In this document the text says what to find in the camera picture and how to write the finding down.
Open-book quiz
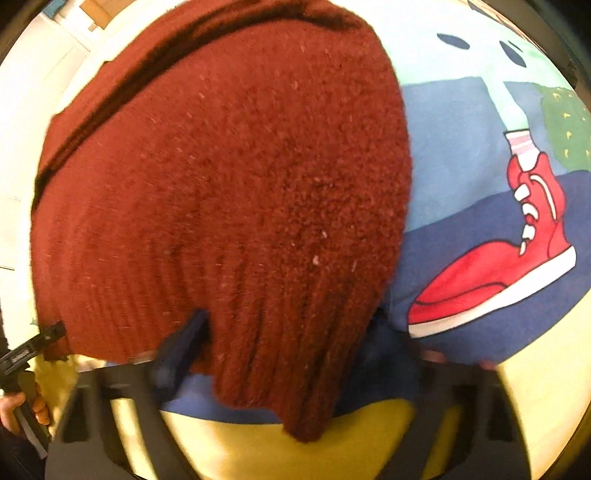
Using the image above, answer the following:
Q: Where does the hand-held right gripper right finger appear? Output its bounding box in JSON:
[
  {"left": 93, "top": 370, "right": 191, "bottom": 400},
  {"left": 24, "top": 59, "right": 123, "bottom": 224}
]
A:
[{"left": 365, "top": 316, "right": 533, "bottom": 480}]

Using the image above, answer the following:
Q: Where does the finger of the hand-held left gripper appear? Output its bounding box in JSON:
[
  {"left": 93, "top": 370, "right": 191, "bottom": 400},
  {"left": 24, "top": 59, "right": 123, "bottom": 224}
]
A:
[{"left": 27, "top": 321, "right": 68, "bottom": 355}]

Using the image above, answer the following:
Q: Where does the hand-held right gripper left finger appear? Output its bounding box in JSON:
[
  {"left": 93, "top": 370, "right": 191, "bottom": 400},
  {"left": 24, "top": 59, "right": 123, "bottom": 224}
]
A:
[{"left": 45, "top": 310, "right": 212, "bottom": 480}]

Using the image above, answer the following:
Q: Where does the dark red knitted sweater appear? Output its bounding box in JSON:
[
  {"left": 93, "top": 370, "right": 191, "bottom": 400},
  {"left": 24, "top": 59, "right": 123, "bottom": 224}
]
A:
[{"left": 30, "top": 0, "right": 415, "bottom": 445}]

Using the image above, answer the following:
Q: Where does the person's left hand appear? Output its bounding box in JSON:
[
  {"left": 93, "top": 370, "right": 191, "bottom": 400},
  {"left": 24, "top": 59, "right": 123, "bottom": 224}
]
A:
[{"left": 0, "top": 381, "right": 53, "bottom": 435}]

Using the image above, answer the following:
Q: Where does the white wardrobe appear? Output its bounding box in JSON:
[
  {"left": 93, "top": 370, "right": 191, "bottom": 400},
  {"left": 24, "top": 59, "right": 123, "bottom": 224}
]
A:
[{"left": 0, "top": 11, "right": 95, "bottom": 324}]

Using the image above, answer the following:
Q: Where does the yellow dinosaur printed blanket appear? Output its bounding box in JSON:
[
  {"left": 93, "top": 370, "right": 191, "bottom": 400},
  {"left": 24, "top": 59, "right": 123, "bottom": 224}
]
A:
[{"left": 28, "top": 0, "right": 591, "bottom": 480}]

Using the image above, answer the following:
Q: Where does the wooden bed headboard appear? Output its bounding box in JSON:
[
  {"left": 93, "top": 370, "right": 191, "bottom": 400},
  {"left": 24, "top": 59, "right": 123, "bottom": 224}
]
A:
[{"left": 79, "top": 0, "right": 126, "bottom": 31}]

